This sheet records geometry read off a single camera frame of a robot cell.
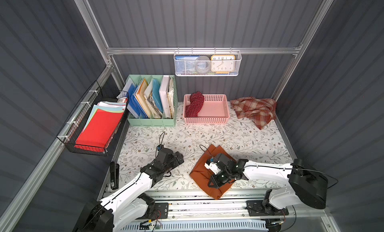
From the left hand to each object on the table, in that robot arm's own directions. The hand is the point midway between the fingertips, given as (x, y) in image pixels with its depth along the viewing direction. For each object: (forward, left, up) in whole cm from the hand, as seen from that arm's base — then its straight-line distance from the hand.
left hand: (177, 158), depth 85 cm
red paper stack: (+7, +34, +23) cm, 42 cm away
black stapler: (-8, +34, -3) cm, 35 cm away
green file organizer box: (+29, +32, -2) cm, 43 cm away
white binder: (+35, +9, +16) cm, 39 cm away
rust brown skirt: (-8, -14, -3) cm, 16 cm away
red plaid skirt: (+35, -57, +2) cm, 67 cm away
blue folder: (+33, +30, +12) cm, 46 cm away
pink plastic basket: (+44, -27, -6) cm, 52 cm away
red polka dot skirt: (+46, -12, +2) cm, 47 cm away
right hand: (-13, -19, -4) cm, 23 cm away
